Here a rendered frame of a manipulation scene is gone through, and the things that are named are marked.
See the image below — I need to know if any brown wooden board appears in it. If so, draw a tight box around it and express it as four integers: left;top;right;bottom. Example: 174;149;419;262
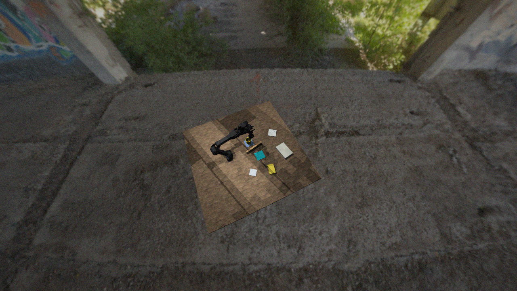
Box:
246;142;262;155

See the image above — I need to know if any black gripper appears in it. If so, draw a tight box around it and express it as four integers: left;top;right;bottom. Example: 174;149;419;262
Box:
243;120;255;139

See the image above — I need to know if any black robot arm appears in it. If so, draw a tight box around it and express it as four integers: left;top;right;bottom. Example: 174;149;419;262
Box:
210;123;253;162

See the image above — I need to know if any yellow rectangular block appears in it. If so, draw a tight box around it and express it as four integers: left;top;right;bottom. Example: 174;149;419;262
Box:
267;164;276;175

